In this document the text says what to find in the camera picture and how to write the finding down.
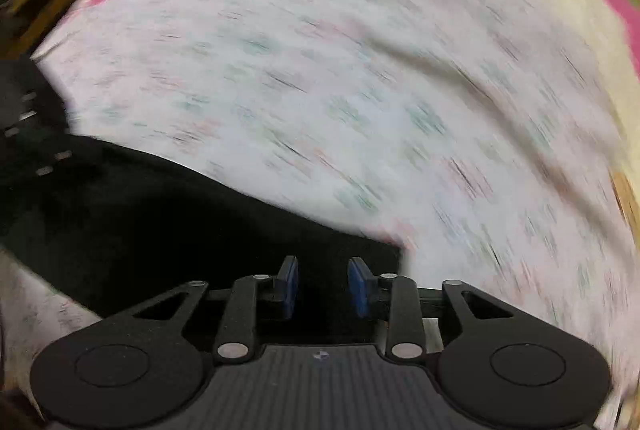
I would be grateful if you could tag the white floral bedsheet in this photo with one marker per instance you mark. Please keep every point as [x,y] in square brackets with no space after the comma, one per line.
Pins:
[350,85]

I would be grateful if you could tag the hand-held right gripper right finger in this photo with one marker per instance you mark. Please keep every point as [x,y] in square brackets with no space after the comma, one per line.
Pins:
[359,287]

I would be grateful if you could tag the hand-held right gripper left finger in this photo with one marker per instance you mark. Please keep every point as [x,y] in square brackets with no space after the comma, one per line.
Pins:
[287,287]

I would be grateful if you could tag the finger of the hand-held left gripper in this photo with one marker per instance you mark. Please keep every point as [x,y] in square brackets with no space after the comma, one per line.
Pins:
[30,130]

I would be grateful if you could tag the pink and yellow cartoon quilt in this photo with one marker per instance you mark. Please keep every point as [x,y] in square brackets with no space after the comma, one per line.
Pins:
[575,10]

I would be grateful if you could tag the black pants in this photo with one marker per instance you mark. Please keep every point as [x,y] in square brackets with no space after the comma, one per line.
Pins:
[150,220]

